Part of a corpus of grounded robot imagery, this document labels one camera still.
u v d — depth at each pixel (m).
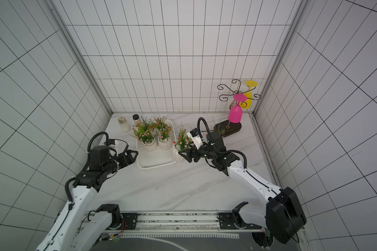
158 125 0.93
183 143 0.70
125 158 0.67
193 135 0.66
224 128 0.90
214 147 0.59
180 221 0.74
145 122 1.01
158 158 0.99
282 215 0.39
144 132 0.90
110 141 0.68
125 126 1.08
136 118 1.04
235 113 0.92
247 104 0.80
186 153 0.67
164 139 0.96
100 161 0.57
